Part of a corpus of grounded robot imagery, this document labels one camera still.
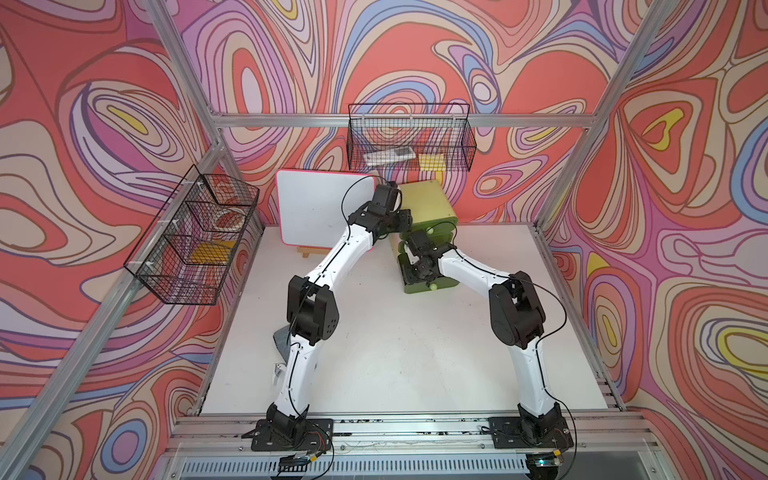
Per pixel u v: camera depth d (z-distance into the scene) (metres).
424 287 0.99
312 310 0.56
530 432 0.65
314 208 1.02
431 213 0.93
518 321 0.56
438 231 0.94
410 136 0.96
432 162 0.91
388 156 0.89
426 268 0.75
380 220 0.68
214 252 0.72
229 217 0.87
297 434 0.65
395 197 0.75
